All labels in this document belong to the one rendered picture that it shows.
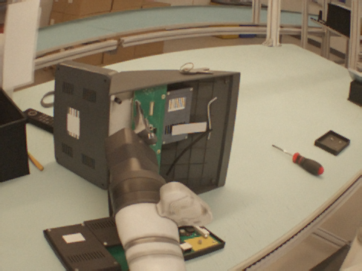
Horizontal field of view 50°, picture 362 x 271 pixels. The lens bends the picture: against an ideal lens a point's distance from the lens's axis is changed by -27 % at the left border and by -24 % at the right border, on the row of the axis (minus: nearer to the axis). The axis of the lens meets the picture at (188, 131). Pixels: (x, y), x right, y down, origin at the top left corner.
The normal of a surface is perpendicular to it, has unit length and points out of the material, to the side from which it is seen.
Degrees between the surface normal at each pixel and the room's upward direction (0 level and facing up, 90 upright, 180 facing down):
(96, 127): 90
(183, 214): 115
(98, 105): 90
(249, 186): 0
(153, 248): 24
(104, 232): 0
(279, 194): 0
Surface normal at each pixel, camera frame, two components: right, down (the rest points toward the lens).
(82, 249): 0.10, -0.91
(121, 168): -0.50, -0.64
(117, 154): -0.38, -0.23
